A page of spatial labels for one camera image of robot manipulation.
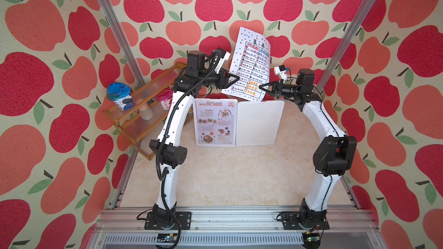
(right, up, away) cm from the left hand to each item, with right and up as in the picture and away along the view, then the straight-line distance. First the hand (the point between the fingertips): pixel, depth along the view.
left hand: (237, 79), depth 71 cm
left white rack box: (-10, -19, +18) cm, 28 cm away
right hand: (+11, -4, +7) cm, 14 cm away
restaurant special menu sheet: (-10, -18, +17) cm, 27 cm away
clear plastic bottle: (-48, -13, +19) cm, 53 cm away
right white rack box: (+13, -19, +17) cm, 28 cm away
